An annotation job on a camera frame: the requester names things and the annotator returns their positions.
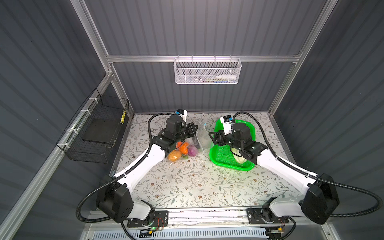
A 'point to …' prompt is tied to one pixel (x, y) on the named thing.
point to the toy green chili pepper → (185, 157)
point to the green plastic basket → (221, 156)
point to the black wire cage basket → (98, 106)
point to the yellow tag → (123, 117)
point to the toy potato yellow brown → (174, 155)
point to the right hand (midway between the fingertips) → (215, 133)
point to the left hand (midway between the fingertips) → (199, 126)
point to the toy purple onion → (192, 151)
